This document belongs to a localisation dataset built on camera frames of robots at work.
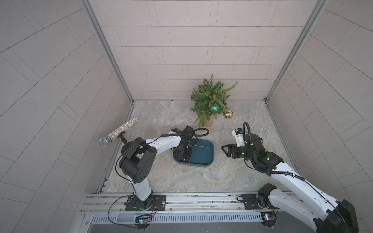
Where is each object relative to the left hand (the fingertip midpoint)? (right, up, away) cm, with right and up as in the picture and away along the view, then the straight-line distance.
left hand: (189, 157), depth 88 cm
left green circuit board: (-20, -21, -23) cm, 37 cm away
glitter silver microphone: (-38, +14, -21) cm, 46 cm away
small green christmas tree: (+11, +34, -11) cm, 38 cm away
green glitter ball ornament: (+14, +30, -12) cm, 35 cm away
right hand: (+20, +8, -9) cm, 24 cm away
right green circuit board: (+39, -23, -20) cm, 49 cm away
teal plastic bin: (+9, +2, 0) cm, 9 cm away
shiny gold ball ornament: (+23, +27, -6) cm, 35 cm away
